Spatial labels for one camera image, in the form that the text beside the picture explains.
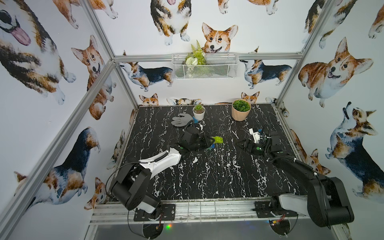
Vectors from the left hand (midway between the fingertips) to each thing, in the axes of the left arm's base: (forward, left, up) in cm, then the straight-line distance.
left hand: (217, 139), depth 83 cm
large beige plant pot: (+27, -19, -5) cm, 33 cm away
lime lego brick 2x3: (+1, -1, -1) cm, 1 cm away
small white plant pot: (+28, +10, -8) cm, 31 cm away
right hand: (-2, -11, -2) cm, 12 cm away
